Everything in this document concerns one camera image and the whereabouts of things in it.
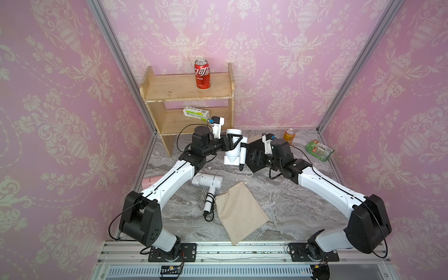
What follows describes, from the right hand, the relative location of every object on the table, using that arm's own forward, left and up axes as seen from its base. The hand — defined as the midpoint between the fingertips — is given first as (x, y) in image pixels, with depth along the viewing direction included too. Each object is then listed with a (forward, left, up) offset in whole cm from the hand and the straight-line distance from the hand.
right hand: (253, 154), depth 82 cm
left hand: (+2, +7, +10) cm, 12 cm away
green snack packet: (+15, -45, -19) cm, 51 cm away
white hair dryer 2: (-5, +8, +6) cm, 12 cm away
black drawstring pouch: (-6, +1, +6) cm, 8 cm away
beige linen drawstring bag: (-20, +7, -21) cm, 29 cm away
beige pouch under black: (+28, -6, -20) cm, 35 cm away
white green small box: (+26, +28, +6) cm, 38 cm away
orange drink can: (+22, -26, -11) cm, 35 cm away
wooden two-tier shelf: (+33, +39, +5) cm, 51 cm away
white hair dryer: (-5, +21, -14) cm, 26 cm away
